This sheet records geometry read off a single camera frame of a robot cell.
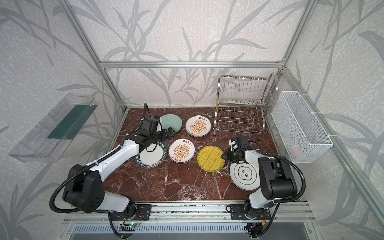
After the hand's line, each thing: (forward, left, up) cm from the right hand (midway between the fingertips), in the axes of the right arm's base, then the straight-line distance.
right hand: (223, 152), depth 94 cm
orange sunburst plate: (+2, +26, -1) cm, 27 cm away
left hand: (+7, +31, +16) cm, 36 cm away
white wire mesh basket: (-11, -29, +33) cm, 45 cm away
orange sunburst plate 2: (+22, +16, -1) cm, 27 cm away
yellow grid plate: (-4, +9, 0) cm, 10 cm away
